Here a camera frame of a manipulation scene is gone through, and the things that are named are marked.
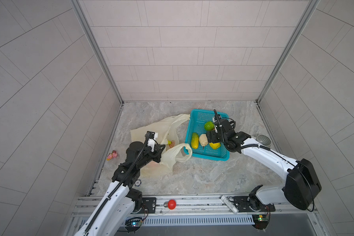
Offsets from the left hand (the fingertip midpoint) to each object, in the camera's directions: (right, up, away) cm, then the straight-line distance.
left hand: (167, 144), depth 75 cm
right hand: (+25, +4, +11) cm, 27 cm away
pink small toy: (-33, -8, +10) cm, 35 cm away
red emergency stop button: (+2, -27, -5) cm, 28 cm away
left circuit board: (-14, -33, -10) cm, 37 cm away
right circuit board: (+44, -34, -7) cm, 57 cm away
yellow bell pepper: (+27, -4, +12) cm, 30 cm away
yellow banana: (-1, -2, +17) cm, 17 cm away
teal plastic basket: (+17, +11, +28) cm, 34 cm away
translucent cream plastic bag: (+4, -2, -6) cm, 7 cm away
